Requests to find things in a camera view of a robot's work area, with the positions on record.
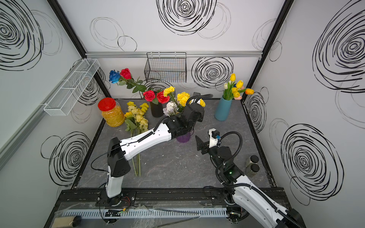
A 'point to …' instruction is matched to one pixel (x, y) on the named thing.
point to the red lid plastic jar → (111, 111)
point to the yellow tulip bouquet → (233, 90)
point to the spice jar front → (254, 167)
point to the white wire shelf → (62, 102)
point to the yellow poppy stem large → (143, 106)
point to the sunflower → (130, 121)
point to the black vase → (157, 110)
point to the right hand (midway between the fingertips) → (203, 135)
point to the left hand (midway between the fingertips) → (199, 105)
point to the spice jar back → (254, 159)
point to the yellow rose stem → (140, 123)
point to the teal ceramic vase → (223, 111)
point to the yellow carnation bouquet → (174, 107)
